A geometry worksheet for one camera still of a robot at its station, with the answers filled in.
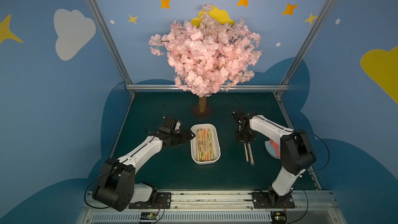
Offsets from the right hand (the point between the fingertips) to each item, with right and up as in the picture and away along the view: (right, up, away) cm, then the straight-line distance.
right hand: (245, 139), depth 91 cm
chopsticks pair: (+3, -9, -1) cm, 10 cm away
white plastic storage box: (-18, -7, -1) cm, 19 cm away
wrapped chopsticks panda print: (-27, -4, 0) cm, 27 cm away
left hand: (-33, +3, -4) cm, 33 cm away
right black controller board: (+11, -34, -18) cm, 40 cm away
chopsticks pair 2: (-1, -9, -7) cm, 11 cm away
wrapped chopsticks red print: (-23, -3, 0) cm, 23 cm away
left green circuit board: (-51, -32, -19) cm, 64 cm away
